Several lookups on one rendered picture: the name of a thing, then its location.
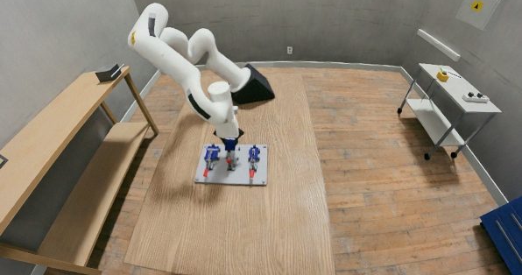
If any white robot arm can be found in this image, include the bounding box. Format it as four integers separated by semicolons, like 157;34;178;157
128;4;250;125

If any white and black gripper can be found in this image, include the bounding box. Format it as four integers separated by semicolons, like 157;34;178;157
213;116;244;145

